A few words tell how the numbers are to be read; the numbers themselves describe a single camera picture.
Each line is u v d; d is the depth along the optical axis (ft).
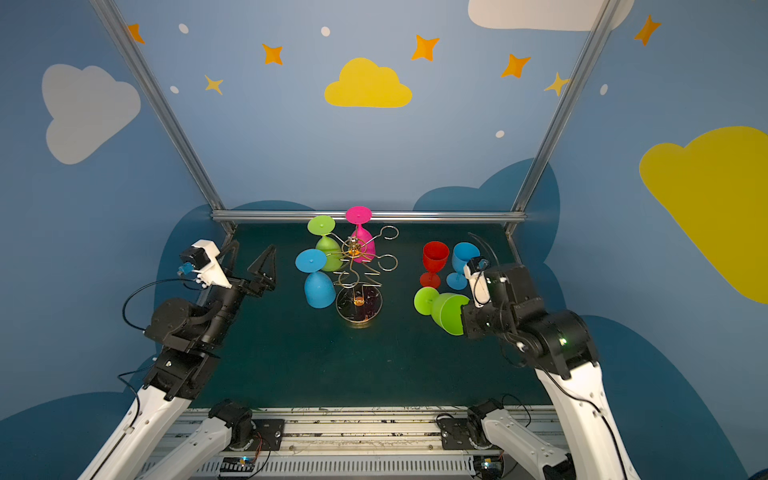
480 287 1.69
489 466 2.40
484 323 1.66
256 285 1.79
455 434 2.46
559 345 1.19
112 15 2.27
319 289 2.53
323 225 2.66
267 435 2.42
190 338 1.52
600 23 2.34
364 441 2.41
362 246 2.55
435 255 3.05
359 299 3.22
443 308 1.95
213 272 1.61
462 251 3.14
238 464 2.39
